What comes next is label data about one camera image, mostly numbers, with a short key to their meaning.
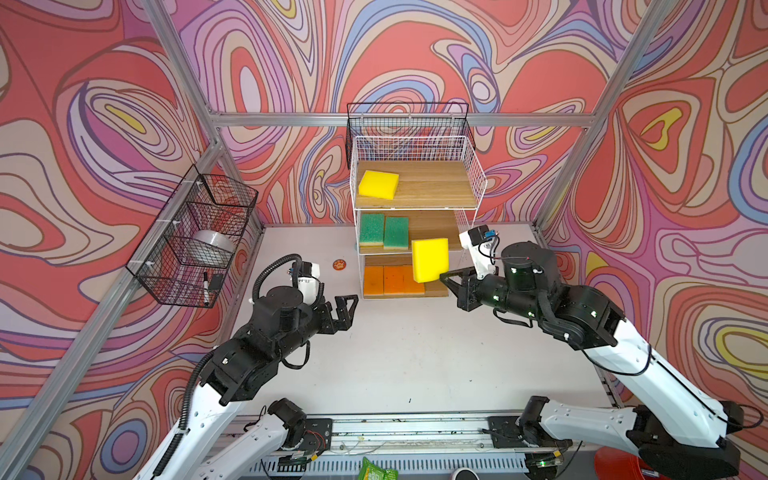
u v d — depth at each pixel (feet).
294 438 2.10
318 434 2.40
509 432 2.41
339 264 3.53
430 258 1.96
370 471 2.22
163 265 2.27
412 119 2.86
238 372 1.35
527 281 1.40
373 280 3.31
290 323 1.53
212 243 2.36
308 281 1.83
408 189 2.36
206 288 2.37
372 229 2.75
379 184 2.27
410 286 3.17
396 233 2.70
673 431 1.28
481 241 1.64
